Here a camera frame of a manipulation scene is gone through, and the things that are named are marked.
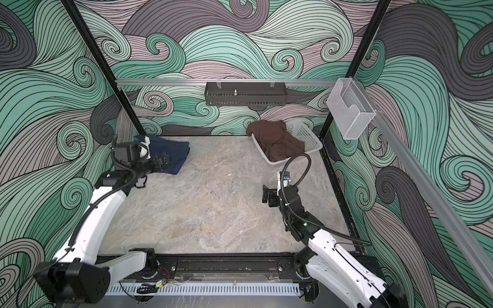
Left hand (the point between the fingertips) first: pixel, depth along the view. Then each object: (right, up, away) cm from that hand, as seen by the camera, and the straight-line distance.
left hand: (162, 155), depth 77 cm
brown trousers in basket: (+54, +7, +32) cm, 63 cm away
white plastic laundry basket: (+69, +14, +40) cm, 81 cm away
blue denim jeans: (-5, +2, +34) cm, 35 cm away
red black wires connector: (-4, -51, -5) cm, 51 cm away
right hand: (+45, -13, +1) cm, 47 cm away
